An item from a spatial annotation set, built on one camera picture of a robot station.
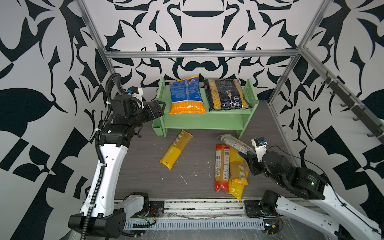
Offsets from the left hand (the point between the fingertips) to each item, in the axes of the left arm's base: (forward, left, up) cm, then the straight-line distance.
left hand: (157, 103), depth 66 cm
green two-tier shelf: (+10, -39, -27) cm, 48 cm away
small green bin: (+13, +8, -36) cm, 39 cm away
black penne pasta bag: (+12, -33, -7) cm, 36 cm away
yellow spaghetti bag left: (+3, -9, -37) cm, 38 cm away
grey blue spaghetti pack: (-10, -35, -19) cm, 41 cm away
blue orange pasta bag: (+10, -13, -6) cm, 17 cm away
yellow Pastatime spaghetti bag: (-20, -40, -35) cm, 56 cm away
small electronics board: (-43, -51, -40) cm, 78 cm away
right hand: (-18, -40, -16) cm, 46 cm away
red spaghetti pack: (-16, -32, -36) cm, 50 cm away
